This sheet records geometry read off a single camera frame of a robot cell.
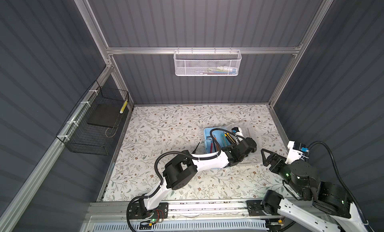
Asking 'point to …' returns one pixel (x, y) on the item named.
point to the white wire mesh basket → (207, 63)
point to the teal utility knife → (224, 140)
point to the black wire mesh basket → (91, 129)
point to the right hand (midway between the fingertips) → (268, 155)
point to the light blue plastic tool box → (208, 139)
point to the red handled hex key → (211, 149)
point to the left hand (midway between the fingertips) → (255, 139)
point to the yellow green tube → (123, 107)
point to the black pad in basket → (104, 114)
